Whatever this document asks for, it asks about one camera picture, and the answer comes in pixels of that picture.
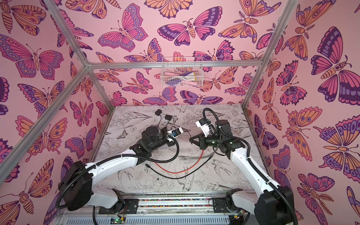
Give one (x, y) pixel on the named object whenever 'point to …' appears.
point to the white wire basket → (182, 72)
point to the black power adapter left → (158, 112)
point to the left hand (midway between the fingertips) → (180, 127)
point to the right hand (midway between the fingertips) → (191, 138)
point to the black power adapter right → (168, 117)
